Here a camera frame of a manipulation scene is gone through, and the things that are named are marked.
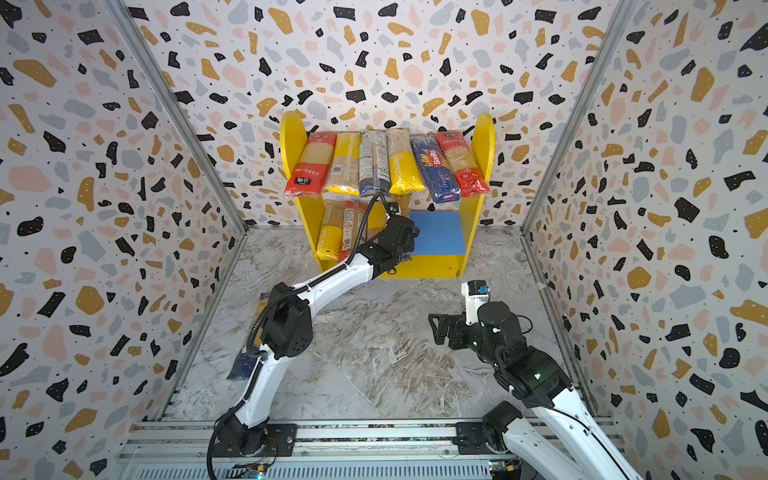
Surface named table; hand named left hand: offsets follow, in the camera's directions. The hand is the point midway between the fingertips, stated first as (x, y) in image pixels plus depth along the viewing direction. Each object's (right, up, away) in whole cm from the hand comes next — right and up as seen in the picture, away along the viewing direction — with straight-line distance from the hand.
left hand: (406, 224), depth 92 cm
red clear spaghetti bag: (-18, +5, +11) cm, 22 cm away
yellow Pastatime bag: (-24, -2, +6) cm, 25 cm away
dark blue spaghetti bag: (-45, -39, -8) cm, 60 cm away
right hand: (+8, -23, -22) cm, 33 cm away
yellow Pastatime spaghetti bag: (-10, +4, +11) cm, 16 cm away
